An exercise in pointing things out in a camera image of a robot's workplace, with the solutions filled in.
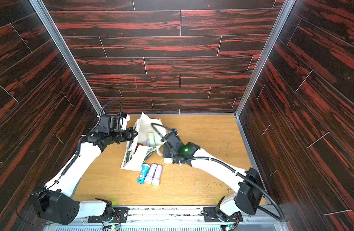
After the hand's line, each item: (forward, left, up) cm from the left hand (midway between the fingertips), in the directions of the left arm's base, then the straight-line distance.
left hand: (139, 132), depth 79 cm
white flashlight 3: (-13, -17, -6) cm, 23 cm away
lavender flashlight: (+5, -1, -17) cm, 18 cm away
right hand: (-6, -17, -6) cm, 19 cm away
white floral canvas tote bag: (+11, -3, -13) cm, 17 cm away
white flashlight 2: (-17, -9, -21) cm, 29 cm away
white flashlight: (-15, -6, -21) cm, 27 cm away
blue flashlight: (-15, -1, -22) cm, 26 cm away
